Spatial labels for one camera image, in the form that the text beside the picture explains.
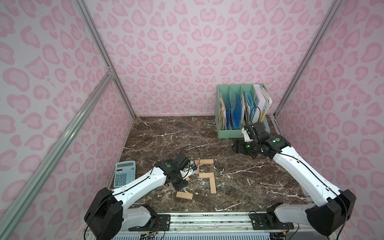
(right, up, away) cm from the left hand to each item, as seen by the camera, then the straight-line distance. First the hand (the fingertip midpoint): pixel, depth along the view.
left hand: (182, 179), depth 82 cm
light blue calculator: (-35, +1, +6) cm, 35 cm away
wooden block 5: (+1, -9, 0) cm, 9 cm away
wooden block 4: (+2, -2, +5) cm, 6 cm away
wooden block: (+14, +7, +13) cm, 20 cm away
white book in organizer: (+50, +43, +10) cm, 67 cm away
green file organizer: (+24, +39, +7) cm, 47 cm away
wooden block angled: (+17, -3, +2) cm, 17 cm away
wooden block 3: (+14, 0, +6) cm, 15 cm away
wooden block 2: (+8, +2, +8) cm, 12 cm away
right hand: (+28, +18, -5) cm, 34 cm away
